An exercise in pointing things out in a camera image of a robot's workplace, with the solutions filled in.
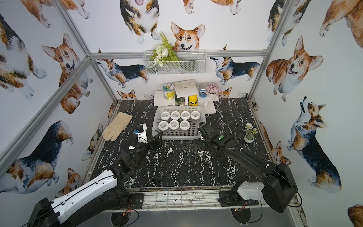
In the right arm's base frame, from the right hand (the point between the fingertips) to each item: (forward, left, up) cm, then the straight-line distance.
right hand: (202, 139), depth 82 cm
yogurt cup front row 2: (+24, +4, -7) cm, 25 cm away
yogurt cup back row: (+23, +26, -6) cm, 35 cm away
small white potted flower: (+6, -32, -10) cm, 34 cm away
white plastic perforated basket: (+12, +7, -14) cm, 20 cm away
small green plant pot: (+37, +16, -6) cm, 40 cm away
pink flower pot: (+31, -8, +11) cm, 33 cm away
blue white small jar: (+34, -1, +7) cm, 35 cm away
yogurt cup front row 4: (-4, +1, -11) cm, 11 cm away
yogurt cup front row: (+24, +18, -7) cm, 31 cm away
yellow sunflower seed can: (+31, +21, +8) cm, 39 cm away
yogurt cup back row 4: (+15, +11, -7) cm, 20 cm away
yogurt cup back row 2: (+24, +11, -7) cm, 27 cm away
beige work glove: (+23, +60, -12) cm, 66 cm away
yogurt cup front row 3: (+15, +26, -6) cm, 30 cm away
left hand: (+2, +25, +10) cm, 27 cm away
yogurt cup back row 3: (+15, +19, -7) cm, 25 cm away
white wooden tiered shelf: (+34, +11, +8) cm, 37 cm away
